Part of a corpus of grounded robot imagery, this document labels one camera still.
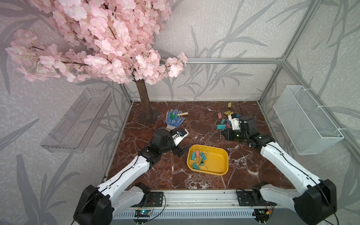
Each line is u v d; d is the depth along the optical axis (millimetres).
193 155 872
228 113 1130
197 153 887
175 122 1056
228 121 742
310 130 597
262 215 702
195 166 824
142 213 706
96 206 385
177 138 670
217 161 865
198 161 865
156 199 742
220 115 1098
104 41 408
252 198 719
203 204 732
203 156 886
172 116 1113
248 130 601
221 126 779
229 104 1192
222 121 1052
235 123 722
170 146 670
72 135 627
